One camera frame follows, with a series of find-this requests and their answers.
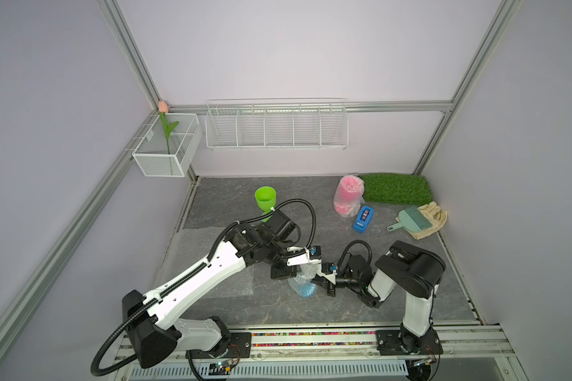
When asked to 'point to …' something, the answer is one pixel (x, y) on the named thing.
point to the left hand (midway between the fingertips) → (296, 267)
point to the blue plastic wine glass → (302, 285)
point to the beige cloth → (436, 215)
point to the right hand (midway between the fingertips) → (307, 274)
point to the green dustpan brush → (412, 219)
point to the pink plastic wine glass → (350, 190)
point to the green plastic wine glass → (265, 198)
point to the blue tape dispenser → (365, 217)
